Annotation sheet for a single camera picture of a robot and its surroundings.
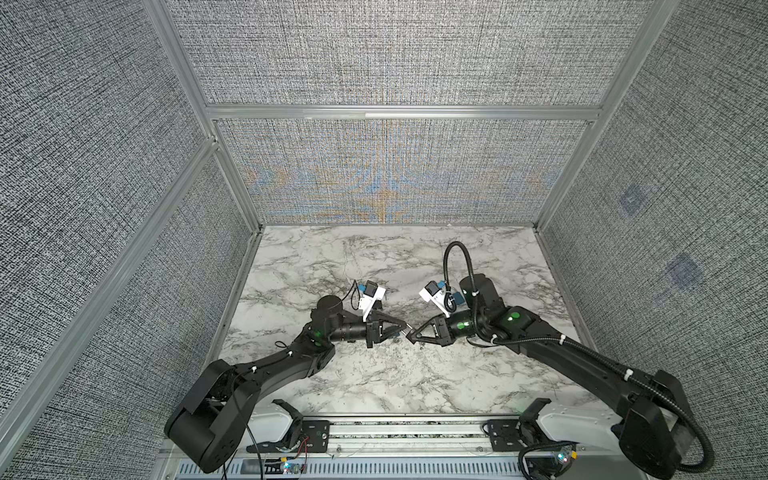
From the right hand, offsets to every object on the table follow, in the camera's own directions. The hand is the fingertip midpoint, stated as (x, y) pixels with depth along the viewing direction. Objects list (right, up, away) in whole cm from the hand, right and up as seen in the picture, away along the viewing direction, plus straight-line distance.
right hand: (413, 335), depth 72 cm
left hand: (-2, +1, +1) cm, 2 cm away
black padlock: (0, 0, -1) cm, 1 cm away
